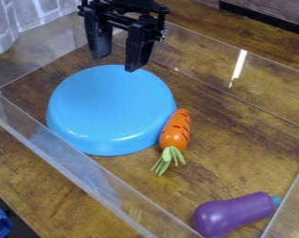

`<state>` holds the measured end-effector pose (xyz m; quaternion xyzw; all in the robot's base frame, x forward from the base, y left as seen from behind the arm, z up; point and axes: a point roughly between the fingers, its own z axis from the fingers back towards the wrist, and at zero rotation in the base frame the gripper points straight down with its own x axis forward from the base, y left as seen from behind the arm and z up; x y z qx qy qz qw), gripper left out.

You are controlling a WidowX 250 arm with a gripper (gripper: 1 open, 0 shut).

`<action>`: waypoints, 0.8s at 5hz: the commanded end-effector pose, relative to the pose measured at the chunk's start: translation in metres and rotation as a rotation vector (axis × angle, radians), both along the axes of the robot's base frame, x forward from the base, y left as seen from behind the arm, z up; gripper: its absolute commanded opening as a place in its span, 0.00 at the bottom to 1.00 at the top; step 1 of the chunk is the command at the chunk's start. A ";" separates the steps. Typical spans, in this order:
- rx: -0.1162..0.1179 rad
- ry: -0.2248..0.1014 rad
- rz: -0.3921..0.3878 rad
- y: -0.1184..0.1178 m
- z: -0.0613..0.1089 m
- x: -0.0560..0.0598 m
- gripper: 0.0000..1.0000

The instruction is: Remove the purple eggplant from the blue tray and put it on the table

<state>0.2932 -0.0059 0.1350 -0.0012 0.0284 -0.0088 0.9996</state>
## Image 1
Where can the clear acrylic enclosure wall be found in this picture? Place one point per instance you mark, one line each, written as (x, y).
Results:
(241, 98)

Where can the purple toy eggplant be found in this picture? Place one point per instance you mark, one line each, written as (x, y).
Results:
(218, 217)

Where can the blue round tray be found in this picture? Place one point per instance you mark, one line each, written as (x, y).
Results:
(109, 112)

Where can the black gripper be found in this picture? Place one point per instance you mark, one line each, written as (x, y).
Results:
(140, 17)

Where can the orange toy carrot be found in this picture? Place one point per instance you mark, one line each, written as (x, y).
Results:
(173, 141)

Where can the white curtain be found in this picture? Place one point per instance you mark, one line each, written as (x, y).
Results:
(21, 15)

